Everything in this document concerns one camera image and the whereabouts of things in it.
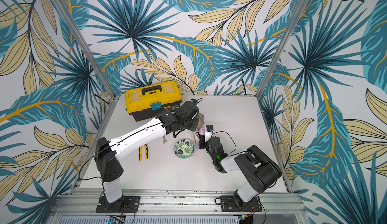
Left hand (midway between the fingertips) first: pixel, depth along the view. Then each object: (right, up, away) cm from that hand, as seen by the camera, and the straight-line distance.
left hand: (193, 122), depth 80 cm
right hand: (0, -9, +9) cm, 13 cm away
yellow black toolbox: (-31, +10, +15) cm, 36 cm away
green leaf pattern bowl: (-6, -17, +12) cm, 22 cm away
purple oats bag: (+4, -4, 0) cm, 6 cm away
